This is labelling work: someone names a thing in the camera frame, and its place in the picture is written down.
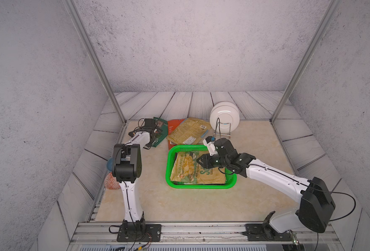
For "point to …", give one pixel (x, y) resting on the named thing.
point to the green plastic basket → (231, 179)
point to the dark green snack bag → (161, 131)
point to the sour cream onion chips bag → (186, 170)
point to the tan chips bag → (189, 131)
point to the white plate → (224, 117)
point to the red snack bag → (171, 125)
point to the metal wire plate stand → (224, 134)
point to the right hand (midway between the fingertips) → (199, 160)
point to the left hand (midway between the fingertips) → (143, 138)
